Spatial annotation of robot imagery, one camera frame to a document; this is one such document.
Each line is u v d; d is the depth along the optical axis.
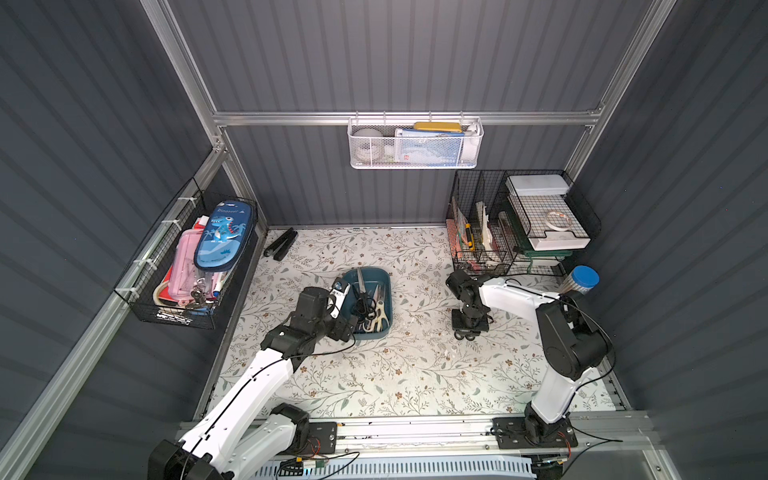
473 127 0.87
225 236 0.69
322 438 0.74
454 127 0.88
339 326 0.71
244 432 0.46
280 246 1.12
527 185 1.01
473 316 0.79
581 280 0.81
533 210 0.99
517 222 0.99
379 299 0.98
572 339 0.49
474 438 0.75
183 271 0.68
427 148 0.86
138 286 0.61
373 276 1.05
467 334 0.84
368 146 0.84
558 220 0.95
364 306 0.92
